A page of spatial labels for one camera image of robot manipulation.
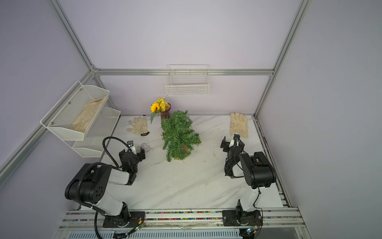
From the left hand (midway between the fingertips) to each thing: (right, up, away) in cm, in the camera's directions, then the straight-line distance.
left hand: (133, 150), depth 94 cm
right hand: (+65, +7, +2) cm, 65 cm away
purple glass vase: (+20, +23, +4) cm, 31 cm away
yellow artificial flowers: (+18, +29, -2) cm, 34 cm away
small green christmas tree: (+32, +10, -18) cm, 38 cm away
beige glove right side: (+74, +17, +20) cm, 79 cm away
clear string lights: (+6, +2, +6) cm, 9 cm away
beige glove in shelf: (-19, +20, -16) cm, 32 cm away
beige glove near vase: (-3, +16, +20) cm, 26 cm away
